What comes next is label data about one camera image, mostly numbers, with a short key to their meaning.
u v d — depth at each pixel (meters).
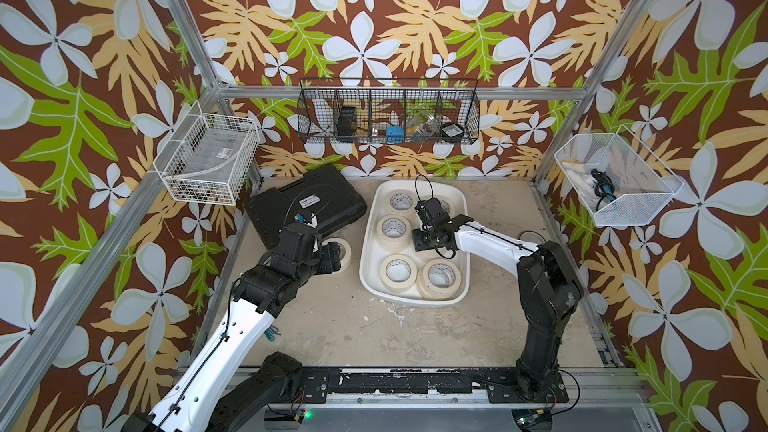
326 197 1.04
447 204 1.04
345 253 0.96
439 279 0.92
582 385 0.77
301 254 0.54
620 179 0.82
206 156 0.82
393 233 1.03
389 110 0.97
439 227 0.72
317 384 0.75
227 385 0.44
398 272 0.94
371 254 0.96
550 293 0.50
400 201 1.09
